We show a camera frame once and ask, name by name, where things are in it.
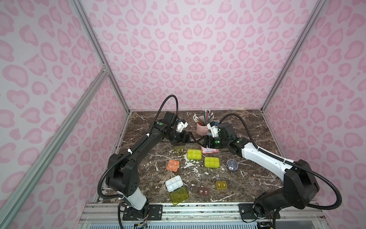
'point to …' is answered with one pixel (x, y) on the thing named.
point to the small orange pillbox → (173, 165)
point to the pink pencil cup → (202, 130)
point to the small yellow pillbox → (220, 185)
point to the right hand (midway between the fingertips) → (201, 142)
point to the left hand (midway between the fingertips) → (191, 142)
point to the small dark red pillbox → (203, 191)
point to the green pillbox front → (178, 191)
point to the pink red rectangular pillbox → (205, 150)
